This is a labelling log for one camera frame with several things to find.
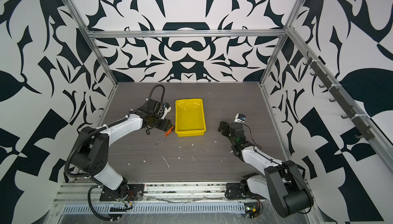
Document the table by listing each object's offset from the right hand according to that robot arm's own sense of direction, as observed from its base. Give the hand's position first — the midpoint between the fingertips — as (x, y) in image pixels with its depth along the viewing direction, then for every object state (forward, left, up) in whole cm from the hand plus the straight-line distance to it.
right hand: (227, 123), depth 89 cm
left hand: (+2, +35, 0) cm, 35 cm away
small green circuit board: (-39, -7, -10) cm, 41 cm away
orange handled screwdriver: (-3, +34, -4) cm, 34 cm away
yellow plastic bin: (+8, +22, -5) cm, 24 cm away
